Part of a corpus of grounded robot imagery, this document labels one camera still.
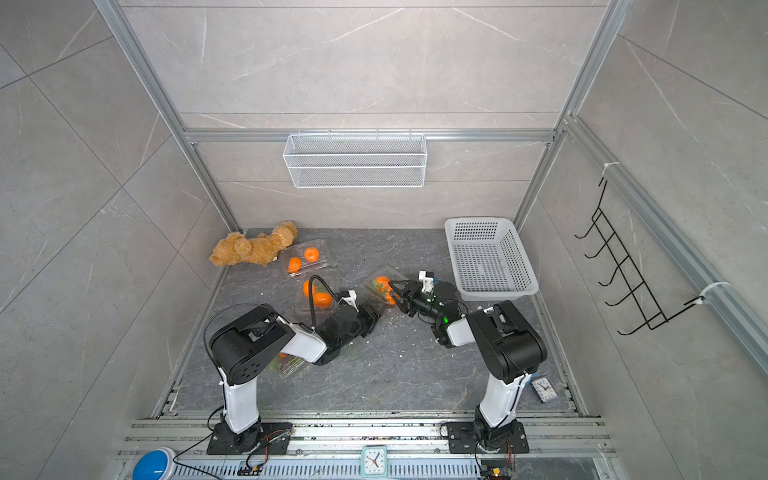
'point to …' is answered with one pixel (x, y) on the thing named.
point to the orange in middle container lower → (322, 299)
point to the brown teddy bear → (237, 248)
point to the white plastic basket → (490, 258)
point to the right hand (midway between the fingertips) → (391, 287)
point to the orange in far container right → (312, 254)
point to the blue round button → (155, 464)
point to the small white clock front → (374, 461)
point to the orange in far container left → (295, 264)
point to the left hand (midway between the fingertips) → (392, 303)
